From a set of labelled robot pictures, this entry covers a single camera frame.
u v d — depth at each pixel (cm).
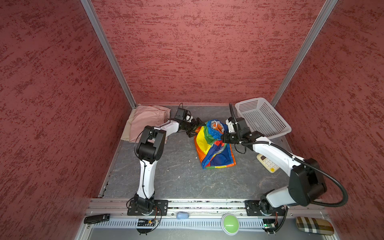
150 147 57
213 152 83
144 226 73
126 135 100
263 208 66
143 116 104
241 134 66
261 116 114
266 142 55
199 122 92
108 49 87
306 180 44
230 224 69
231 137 75
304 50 87
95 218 68
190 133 97
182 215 73
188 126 90
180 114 85
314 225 67
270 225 70
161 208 74
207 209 76
